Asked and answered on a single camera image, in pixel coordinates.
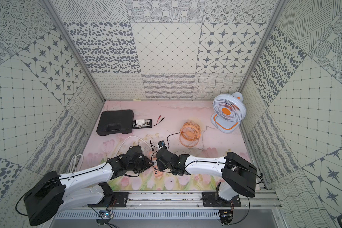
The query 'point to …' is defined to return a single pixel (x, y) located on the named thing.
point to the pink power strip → (157, 173)
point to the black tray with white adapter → (142, 123)
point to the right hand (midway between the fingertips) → (160, 161)
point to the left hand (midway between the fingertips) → (154, 160)
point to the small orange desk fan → (190, 134)
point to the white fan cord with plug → (202, 147)
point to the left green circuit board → (104, 216)
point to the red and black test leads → (158, 119)
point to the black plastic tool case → (116, 121)
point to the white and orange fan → (229, 110)
